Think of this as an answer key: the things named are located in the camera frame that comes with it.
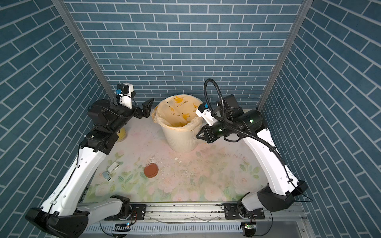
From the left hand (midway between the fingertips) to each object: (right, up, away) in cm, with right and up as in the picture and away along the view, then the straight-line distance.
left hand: (148, 95), depth 63 cm
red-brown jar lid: (-7, -41, +25) cm, 48 cm away
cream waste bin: (+12, -23, +21) cm, 33 cm away
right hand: (+22, -17, -1) cm, 28 cm away
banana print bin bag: (+9, -6, +28) cm, 30 cm away
